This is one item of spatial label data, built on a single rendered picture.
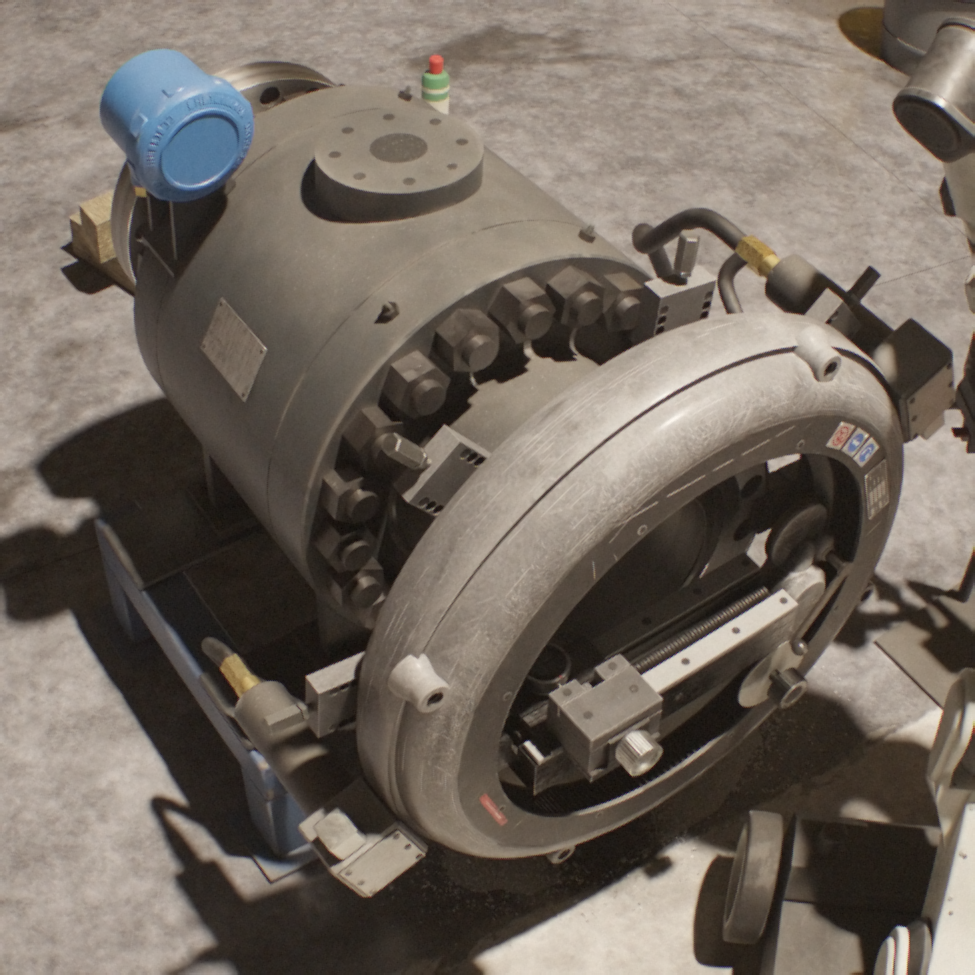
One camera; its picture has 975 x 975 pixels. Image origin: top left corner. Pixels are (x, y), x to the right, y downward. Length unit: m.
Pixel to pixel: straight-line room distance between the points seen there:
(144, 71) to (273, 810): 1.03
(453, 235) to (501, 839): 0.71
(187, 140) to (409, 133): 0.29
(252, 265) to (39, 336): 1.33
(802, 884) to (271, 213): 1.13
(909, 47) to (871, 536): 2.56
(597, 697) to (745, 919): 0.58
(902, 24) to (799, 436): 2.78
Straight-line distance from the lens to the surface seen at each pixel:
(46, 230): 3.48
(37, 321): 3.20
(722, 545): 1.89
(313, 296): 1.79
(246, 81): 2.26
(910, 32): 4.25
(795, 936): 2.03
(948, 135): 1.66
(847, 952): 2.04
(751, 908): 2.06
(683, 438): 1.45
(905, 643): 2.59
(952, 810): 1.84
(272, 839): 2.20
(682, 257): 1.51
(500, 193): 1.88
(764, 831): 2.08
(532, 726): 1.65
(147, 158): 1.82
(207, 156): 1.85
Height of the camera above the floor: 1.92
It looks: 45 degrees down
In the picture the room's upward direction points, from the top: 3 degrees clockwise
